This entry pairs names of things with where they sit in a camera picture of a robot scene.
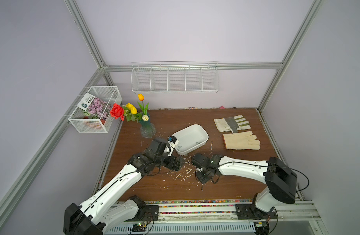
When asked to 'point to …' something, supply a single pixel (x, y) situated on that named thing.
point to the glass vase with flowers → (147, 129)
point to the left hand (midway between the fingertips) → (177, 159)
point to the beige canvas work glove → (244, 140)
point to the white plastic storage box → (190, 138)
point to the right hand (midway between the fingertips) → (201, 176)
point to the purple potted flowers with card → (94, 107)
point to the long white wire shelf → (175, 77)
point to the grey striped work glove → (233, 124)
